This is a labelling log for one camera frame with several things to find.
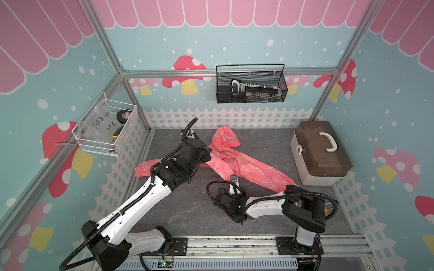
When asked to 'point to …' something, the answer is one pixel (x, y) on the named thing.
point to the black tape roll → (123, 115)
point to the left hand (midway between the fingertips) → (206, 150)
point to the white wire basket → (113, 148)
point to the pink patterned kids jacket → (225, 154)
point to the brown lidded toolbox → (319, 157)
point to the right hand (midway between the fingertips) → (233, 187)
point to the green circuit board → (165, 263)
